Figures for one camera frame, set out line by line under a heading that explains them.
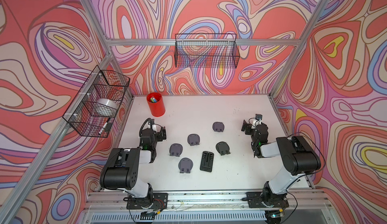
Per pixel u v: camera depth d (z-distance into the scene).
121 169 0.46
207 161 0.84
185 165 0.85
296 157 0.47
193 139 0.95
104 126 0.72
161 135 0.86
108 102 0.73
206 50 0.96
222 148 0.91
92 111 0.72
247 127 0.86
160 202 0.72
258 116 0.81
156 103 1.01
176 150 0.91
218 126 1.01
